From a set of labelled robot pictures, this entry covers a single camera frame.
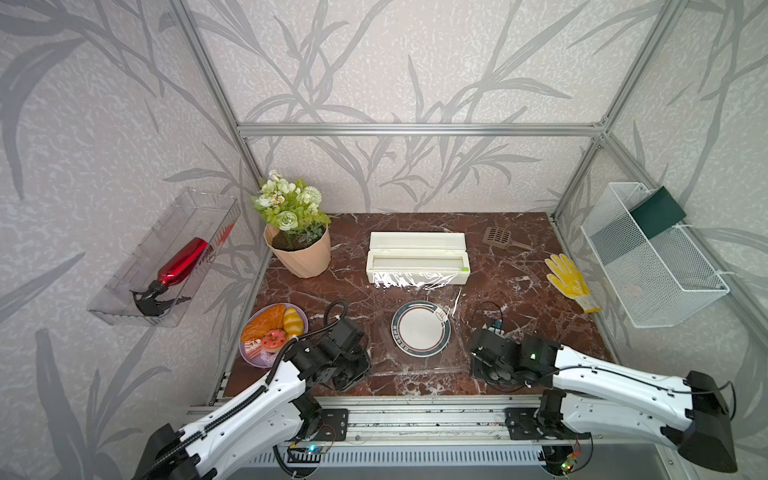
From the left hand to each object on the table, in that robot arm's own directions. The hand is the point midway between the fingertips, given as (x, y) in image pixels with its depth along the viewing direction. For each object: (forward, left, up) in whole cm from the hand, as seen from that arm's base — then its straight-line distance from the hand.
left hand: (376, 372), depth 76 cm
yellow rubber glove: (+31, -65, -6) cm, 73 cm away
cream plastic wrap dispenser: (+34, -15, +4) cm, 37 cm away
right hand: (+1, -24, +1) cm, 24 cm away
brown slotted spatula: (+50, -44, -3) cm, 67 cm away
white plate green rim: (+14, -13, -5) cm, 20 cm away
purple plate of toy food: (+12, +32, -3) cm, 35 cm away
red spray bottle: (+14, +42, +28) cm, 52 cm away
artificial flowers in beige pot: (+33, +24, +18) cm, 45 cm away
